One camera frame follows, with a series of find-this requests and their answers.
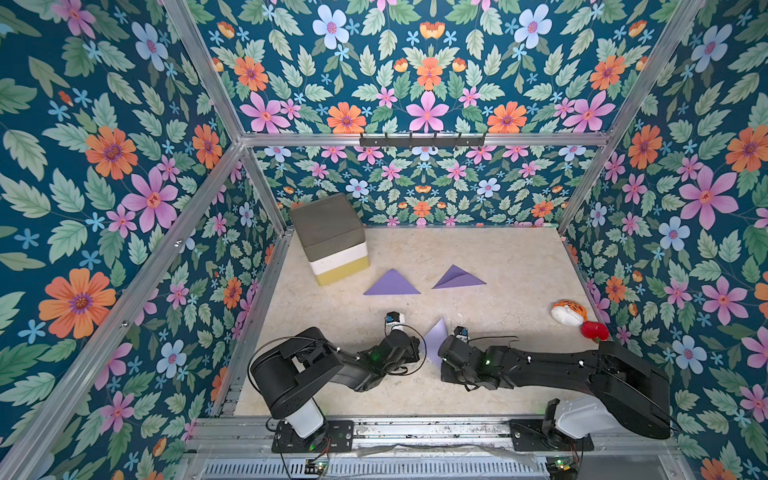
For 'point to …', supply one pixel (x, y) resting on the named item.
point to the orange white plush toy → (569, 313)
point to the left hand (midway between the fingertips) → (422, 346)
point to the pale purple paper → (434, 338)
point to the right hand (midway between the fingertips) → (441, 374)
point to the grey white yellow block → (333, 237)
